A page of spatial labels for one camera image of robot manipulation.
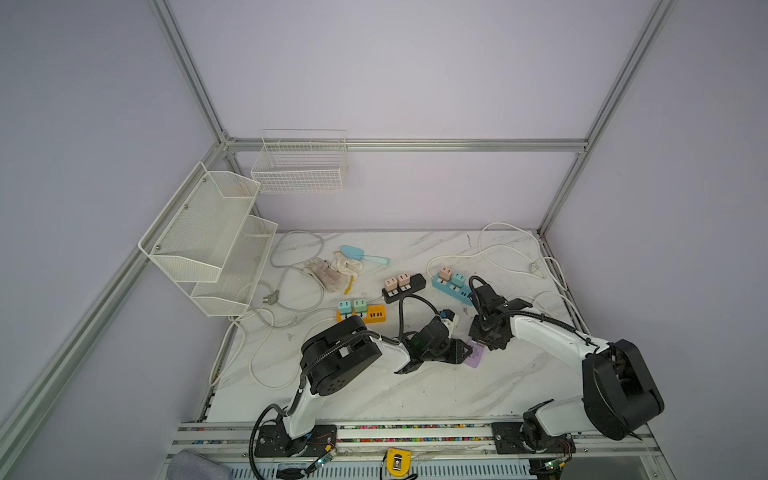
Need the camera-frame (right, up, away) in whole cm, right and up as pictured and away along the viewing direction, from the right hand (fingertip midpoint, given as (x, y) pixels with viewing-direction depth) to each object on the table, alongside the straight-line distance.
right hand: (475, 336), depth 88 cm
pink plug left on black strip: (-25, +15, +9) cm, 31 cm away
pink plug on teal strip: (-7, +18, +12) cm, 23 cm away
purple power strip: (0, -5, -3) cm, 6 cm away
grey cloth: (-72, -24, -21) cm, 79 cm away
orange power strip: (-31, +6, +6) cm, 32 cm away
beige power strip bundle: (-45, +17, +16) cm, 51 cm away
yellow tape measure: (-24, -25, -19) cm, 39 cm away
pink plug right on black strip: (-21, +16, +10) cm, 29 cm away
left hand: (-3, -5, -2) cm, 6 cm away
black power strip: (-17, +15, +13) cm, 26 cm away
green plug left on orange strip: (-40, +8, +2) cm, 41 cm away
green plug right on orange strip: (-35, +9, +2) cm, 36 cm away
